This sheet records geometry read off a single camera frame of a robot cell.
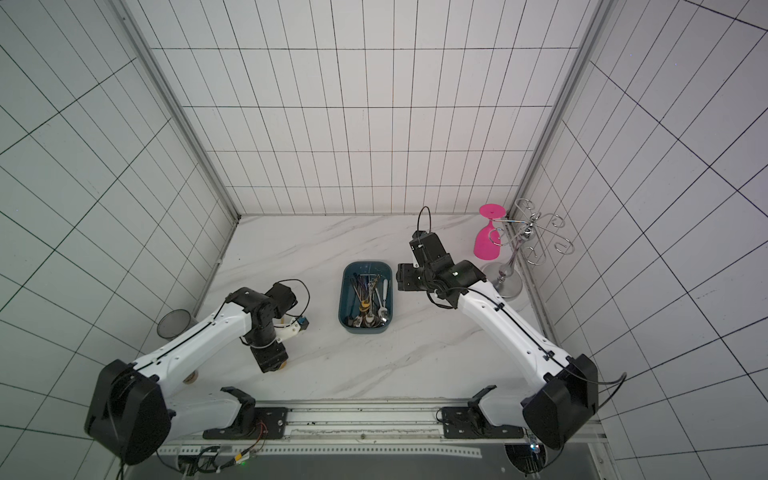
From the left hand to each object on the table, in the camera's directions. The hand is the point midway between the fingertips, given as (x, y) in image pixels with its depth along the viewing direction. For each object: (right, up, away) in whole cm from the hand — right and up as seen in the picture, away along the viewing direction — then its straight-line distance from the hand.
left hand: (258, 359), depth 77 cm
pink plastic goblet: (+65, +32, +14) cm, 74 cm away
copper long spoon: (+27, +11, +14) cm, 33 cm away
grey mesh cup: (-24, +9, +3) cm, 26 cm away
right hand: (+36, +22, +2) cm, 42 cm away
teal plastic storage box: (+27, +13, +18) cm, 35 cm away
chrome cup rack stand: (+89, +38, +41) cm, 105 cm away
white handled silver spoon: (+33, +9, +13) cm, 37 cm away
